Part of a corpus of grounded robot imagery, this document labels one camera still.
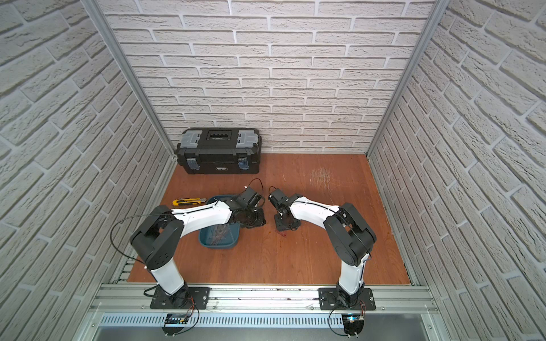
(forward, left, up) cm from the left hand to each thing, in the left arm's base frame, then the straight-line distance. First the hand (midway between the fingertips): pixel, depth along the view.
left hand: (268, 220), depth 89 cm
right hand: (-1, -8, -3) cm, 9 cm away
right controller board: (-37, -29, -3) cm, 47 cm away
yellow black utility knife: (+11, +39, -4) cm, 40 cm away
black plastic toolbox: (+31, +26, +11) cm, 42 cm away
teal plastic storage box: (-6, +19, -3) cm, 20 cm away
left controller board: (-34, +32, -8) cm, 48 cm away
